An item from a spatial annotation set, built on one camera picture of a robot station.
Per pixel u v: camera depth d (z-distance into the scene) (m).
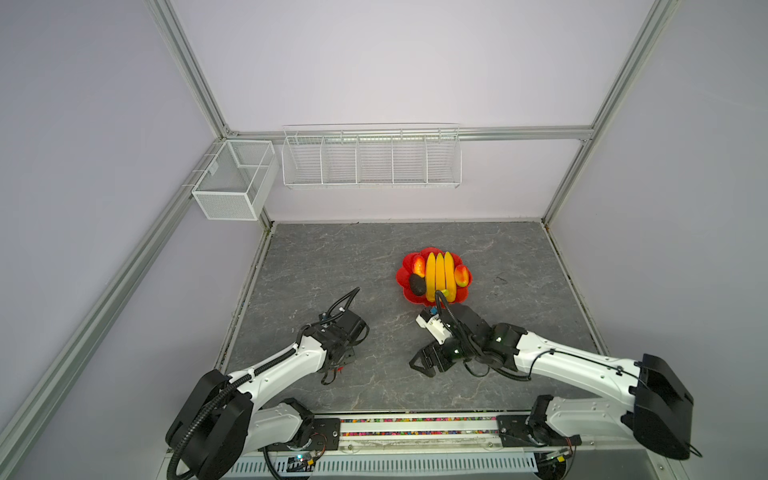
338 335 0.67
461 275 0.96
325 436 0.73
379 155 0.99
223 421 0.40
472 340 0.60
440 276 0.99
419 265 1.02
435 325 0.71
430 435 0.75
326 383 0.70
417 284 0.97
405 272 1.02
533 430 0.65
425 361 0.67
